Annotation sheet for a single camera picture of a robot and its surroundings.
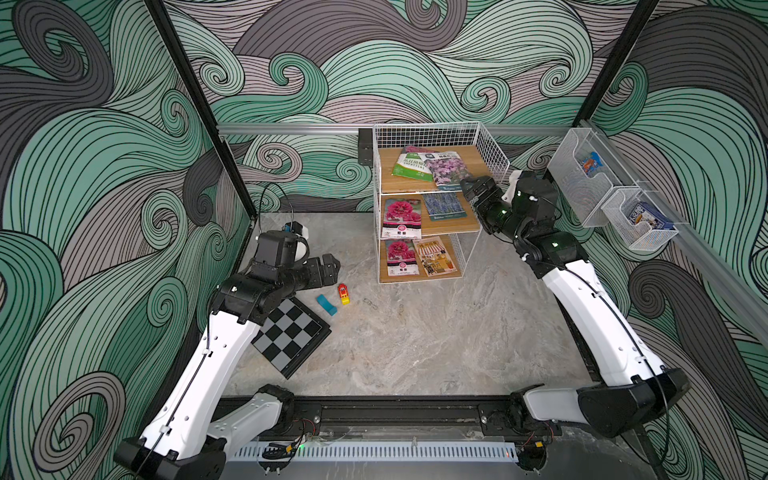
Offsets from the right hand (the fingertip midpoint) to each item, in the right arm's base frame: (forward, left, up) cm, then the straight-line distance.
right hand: (470, 192), depth 70 cm
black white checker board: (-20, +48, -35) cm, 62 cm away
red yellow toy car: (-6, +34, -38) cm, 51 cm away
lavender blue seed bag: (+12, +2, -16) cm, 20 cm away
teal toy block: (-8, +40, -40) cm, 57 cm away
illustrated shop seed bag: (+9, +2, -39) cm, 40 cm away
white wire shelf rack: (+3, +8, -16) cm, 19 cm away
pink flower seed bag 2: (+8, +14, -38) cm, 42 cm away
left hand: (-13, +35, -10) cm, 39 cm away
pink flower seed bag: (+6, +15, -15) cm, 23 cm away
